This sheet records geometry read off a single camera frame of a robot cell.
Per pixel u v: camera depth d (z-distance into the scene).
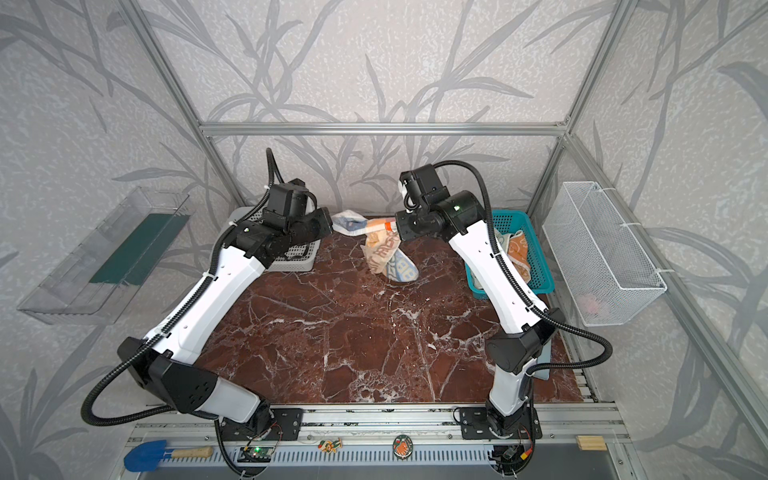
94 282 0.63
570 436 0.73
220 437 0.70
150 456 0.71
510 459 0.75
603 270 0.61
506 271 0.44
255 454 0.71
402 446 0.71
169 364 0.39
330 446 0.71
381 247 0.83
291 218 0.56
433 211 0.49
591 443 0.71
